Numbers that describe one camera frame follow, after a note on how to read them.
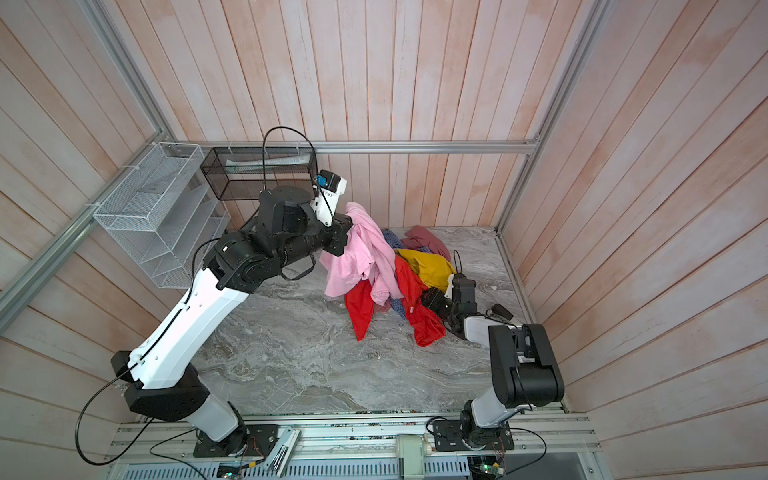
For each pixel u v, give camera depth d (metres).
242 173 1.04
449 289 0.88
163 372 0.40
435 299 0.84
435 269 0.91
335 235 0.52
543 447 0.67
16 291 0.52
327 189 0.49
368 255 0.61
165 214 0.73
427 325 0.90
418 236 1.15
